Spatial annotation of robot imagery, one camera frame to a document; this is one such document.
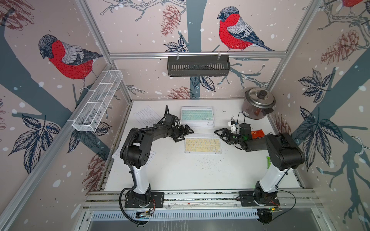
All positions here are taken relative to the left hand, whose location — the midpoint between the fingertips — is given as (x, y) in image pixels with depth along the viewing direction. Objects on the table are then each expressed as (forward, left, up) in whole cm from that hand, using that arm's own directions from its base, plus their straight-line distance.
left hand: (191, 132), depth 94 cm
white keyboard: (+18, +35, -6) cm, 39 cm away
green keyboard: (+16, -6, -3) cm, 17 cm away
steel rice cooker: (+16, -45, +12) cm, 49 cm away
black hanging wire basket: (+43, -5, +24) cm, 49 cm away
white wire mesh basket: (-6, +52, +25) cm, 58 cm away
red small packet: (+2, -48, -5) cm, 48 cm away
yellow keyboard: (-7, -9, -4) cm, 12 cm away
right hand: (0, -19, -1) cm, 19 cm away
